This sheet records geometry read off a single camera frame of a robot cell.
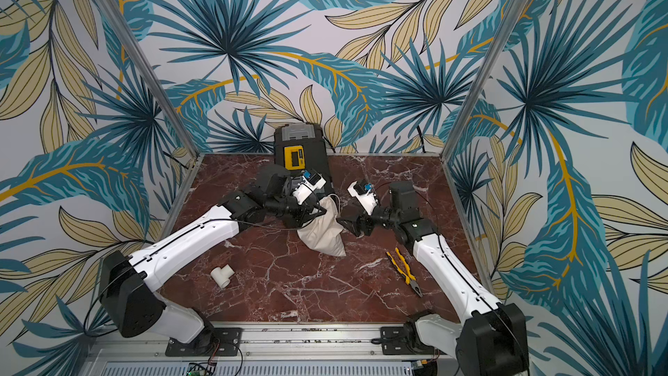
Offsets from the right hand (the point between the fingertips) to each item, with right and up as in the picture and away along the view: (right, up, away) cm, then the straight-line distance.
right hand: (331, 219), depth 74 cm
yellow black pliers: (+25, -21, +10) cm, 34 cm away
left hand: (-3, +2, -1) cm, 3 cm away
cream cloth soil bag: (-2, -5, +4) cm, 7 cm away
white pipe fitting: (-35, -19, +9) cm, 41 cm away
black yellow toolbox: (-12, +23, +24) cm, 35 cm away
